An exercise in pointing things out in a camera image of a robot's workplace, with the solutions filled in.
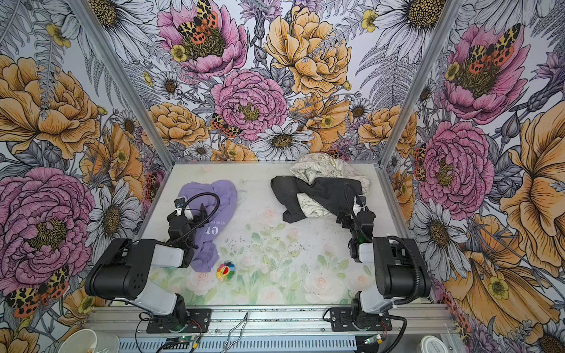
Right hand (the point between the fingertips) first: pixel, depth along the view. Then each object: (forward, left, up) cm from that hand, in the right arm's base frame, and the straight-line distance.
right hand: (351, 212), depth 95 cm
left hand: (+1, +67, +2) cm, 67 cm away
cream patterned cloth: (+18, +14, +11) cm, 25 cm away
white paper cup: (-42, +91, -4) cm, 100 cm away
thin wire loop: (-36, +41, -4) cm, 55 cm away
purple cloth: (-6, +50, +19) cm, 54 cm away
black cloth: (+7, +6, +3) cm, 10 cm away
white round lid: (-46, -14, 0) cm, 48 cm away
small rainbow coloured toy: (-22, +51, -4) cm, 55 cm away
